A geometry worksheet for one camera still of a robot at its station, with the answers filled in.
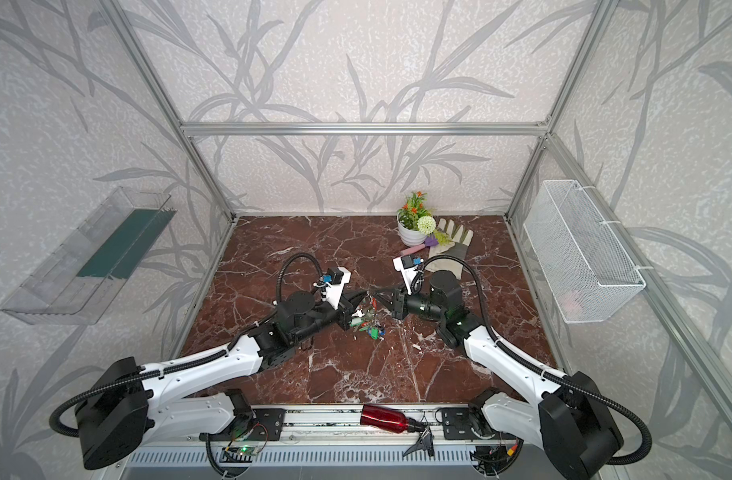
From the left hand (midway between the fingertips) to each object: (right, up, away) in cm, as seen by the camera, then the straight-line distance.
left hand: (369, 287), depth 74 cm
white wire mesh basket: (+46, +5, -12) cm, 48 cm away
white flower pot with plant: (+14, +18, +26) cm, 34 cm away
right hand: (+1, 0, 0) cm, 1 cm away
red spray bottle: (+4, -32, -2) cm, 32 cm away
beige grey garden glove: (+31, +10, +36) cm, 49 cm away
